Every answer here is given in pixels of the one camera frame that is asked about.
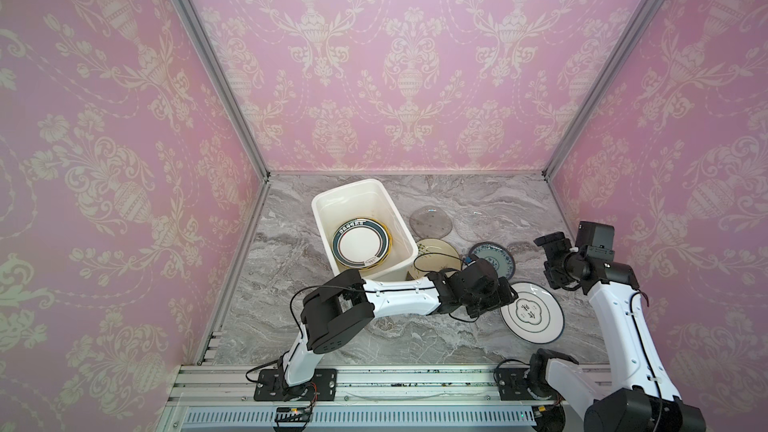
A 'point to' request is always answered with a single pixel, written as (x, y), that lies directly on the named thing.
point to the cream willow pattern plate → (447, 264)
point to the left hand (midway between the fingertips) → (512, 307)
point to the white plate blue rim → (536, 316)
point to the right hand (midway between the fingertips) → (539, 249)
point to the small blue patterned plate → (498, 255)
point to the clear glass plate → (430, 222)
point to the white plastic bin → (368, 199)
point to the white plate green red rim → (361, 243)
